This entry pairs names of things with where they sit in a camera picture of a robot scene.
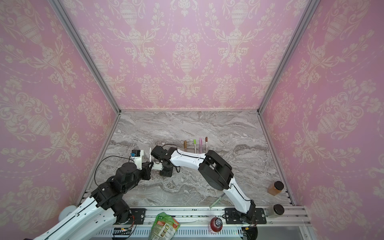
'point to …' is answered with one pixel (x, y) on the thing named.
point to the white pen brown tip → (206, 142)
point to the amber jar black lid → (275, 188)
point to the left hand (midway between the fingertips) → (153, 164)
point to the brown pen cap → (206, 139)
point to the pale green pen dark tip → (216, 201)
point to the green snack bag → (164, 227)
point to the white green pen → (195, 148)
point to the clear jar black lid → (272, 211)
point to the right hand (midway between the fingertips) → (165, 170)
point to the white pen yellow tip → (150, 154)
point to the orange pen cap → (185, 143)
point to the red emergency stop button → (215, 225)
